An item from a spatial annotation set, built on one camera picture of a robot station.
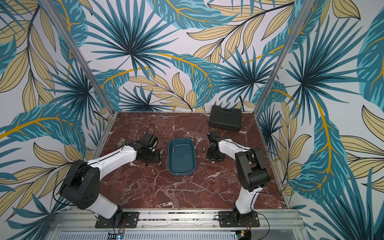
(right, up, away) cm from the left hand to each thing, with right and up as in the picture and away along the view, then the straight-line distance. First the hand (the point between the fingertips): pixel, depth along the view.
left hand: (157, 160), depth 89 cm
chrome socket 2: (-2, -6, -1) cm, 7 cm away
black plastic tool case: (+46, +26, +28) cm, 60 cm away
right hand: (+34, 0, +7) cm, 35 cm away
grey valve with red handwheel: (-26, +9, +9) cm, 29 cm away
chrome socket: (+29, +5, +10) cm, 31 cm away
